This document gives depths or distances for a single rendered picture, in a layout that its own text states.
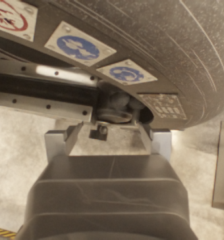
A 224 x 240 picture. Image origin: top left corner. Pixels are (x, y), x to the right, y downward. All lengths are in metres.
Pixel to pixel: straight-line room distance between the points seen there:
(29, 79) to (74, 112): 0.13
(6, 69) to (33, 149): 0.68
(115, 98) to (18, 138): 0.86
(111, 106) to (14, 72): 0.22
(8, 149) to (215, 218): 1.12
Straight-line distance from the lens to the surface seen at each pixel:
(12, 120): 1.16
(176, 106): 0.19
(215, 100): 0.19
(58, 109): 0.36
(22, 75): 0.42
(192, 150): 0.95
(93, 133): 0.46
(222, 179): 1.00
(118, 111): 0.34
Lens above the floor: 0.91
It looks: 78 degrees down
